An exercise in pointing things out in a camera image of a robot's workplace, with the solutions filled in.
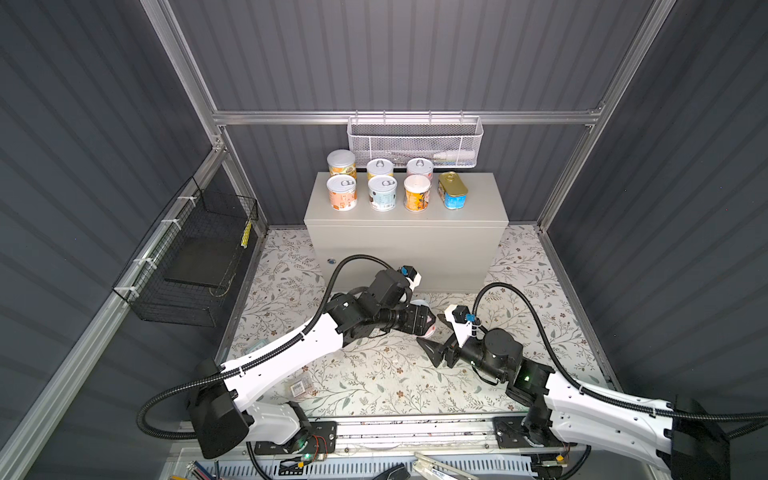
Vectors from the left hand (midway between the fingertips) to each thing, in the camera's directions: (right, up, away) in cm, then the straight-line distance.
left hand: (426, 316), depth 72 cm
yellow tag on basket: (-49, +20, +10) cm, 54 cm away
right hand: (+2, -4, +1) cm, 4 cm away
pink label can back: (+1, -2, -2) cm, 3 cm away
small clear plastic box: (-34, -21, +7) cm, 40 cm away
